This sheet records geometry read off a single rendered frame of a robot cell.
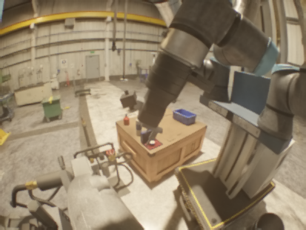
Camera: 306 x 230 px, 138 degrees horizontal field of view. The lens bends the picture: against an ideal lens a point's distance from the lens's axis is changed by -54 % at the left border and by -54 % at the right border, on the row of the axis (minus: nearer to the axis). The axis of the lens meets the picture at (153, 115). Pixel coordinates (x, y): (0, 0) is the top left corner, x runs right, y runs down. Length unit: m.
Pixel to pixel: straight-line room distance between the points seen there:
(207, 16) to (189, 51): 0.07
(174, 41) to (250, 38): 0.14
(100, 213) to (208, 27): 0.36
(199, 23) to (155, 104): 0.17
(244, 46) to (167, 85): 0.16
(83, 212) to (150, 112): 0.23
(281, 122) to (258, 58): 0.35
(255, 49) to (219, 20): 0.08
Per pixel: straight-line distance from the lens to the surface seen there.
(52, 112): 3.52
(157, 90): 0.23
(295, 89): 0.50
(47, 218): 0.21
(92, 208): 0.27
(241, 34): 0.25
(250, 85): 0.82
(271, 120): 0.57
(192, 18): 0.23
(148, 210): 1.32
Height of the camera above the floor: 1.20
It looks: 22 degrees down
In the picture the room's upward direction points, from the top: 2 degrees clockwise
